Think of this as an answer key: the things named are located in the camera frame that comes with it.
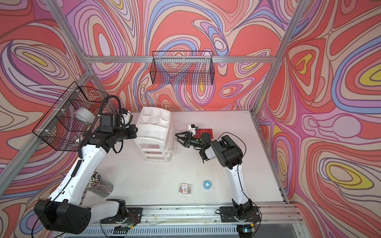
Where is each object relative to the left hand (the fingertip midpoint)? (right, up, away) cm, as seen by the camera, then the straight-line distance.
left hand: (138, 128), depth 77 cm
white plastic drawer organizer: (+9, -5, +2) cm, 11 cm away
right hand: (+19, -7, +12) cm, 24 cm away
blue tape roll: (+37, -32, +5) cm, 49 cm away
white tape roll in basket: (-26, +7, -3) cm, 27 cm away
